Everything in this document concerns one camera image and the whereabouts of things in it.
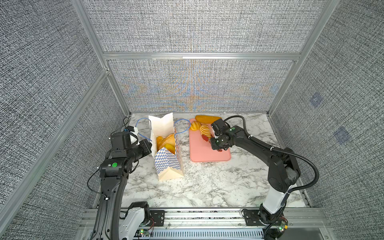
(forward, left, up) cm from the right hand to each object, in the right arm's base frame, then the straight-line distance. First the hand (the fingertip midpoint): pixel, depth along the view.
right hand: (214, 144), depth 90 cm
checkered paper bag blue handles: (-14, +25, +2) cm, 29 cm away
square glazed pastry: (+5, +34, -1) cm, 35 cm away
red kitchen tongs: (+7, +5, -3) cm, 9 cm away
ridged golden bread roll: (+14, +5, -3) cm, 15 cm away
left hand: (-11, +32, +17) cm, 38 cm away
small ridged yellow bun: (+19, +11, -5) cm, 23 cm away
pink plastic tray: (+3, +7, -12) cm, 15 cm away
